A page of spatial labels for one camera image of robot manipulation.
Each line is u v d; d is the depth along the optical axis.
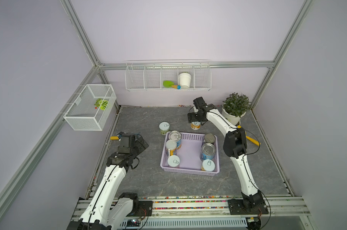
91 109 0.82
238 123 1.08
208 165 0.83
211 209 0.75
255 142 0.97
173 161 0.85
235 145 0.64
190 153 0.94
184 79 0.93
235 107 0.95
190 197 0.79
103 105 0.81
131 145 0.61
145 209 0.73
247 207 0.66
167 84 1.01
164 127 1.02
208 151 0.83
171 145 0.83
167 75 0.99
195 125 1.02
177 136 0.91
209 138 0.89
